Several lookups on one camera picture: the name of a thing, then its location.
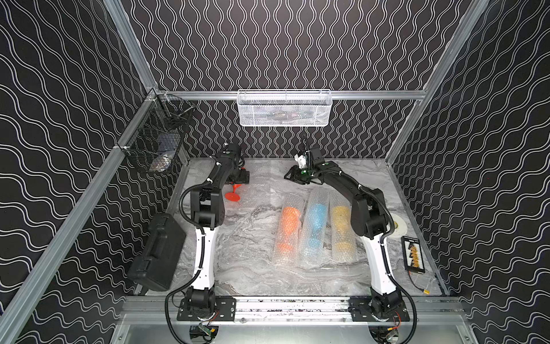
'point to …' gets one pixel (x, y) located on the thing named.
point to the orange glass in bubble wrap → (286, 249)
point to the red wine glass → (233, 196)
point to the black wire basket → (156, 137)
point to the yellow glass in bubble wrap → (344, 244)
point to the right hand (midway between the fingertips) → (287, 176)
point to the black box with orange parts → (412, 254)
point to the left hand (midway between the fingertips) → (236, 177)
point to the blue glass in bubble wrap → (314, 226)
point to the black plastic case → (160, 254)
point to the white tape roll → (400, 226)
